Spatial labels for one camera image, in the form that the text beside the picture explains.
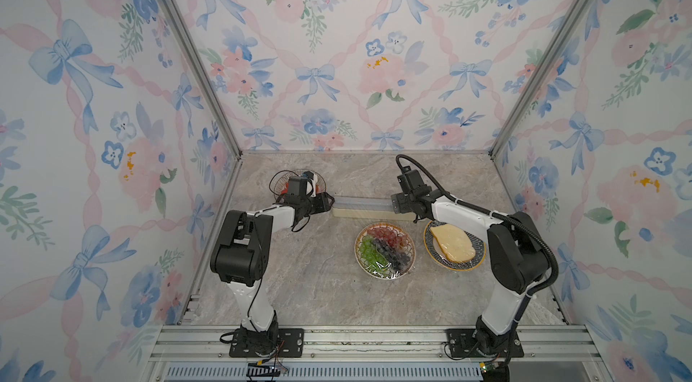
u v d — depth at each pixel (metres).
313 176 0.92
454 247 0.88
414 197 0.73
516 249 0.49
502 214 0.52
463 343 0.73
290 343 0.75
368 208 0.95
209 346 0.75
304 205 0.84
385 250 0.86
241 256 0.50
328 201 0.90
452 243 0.88
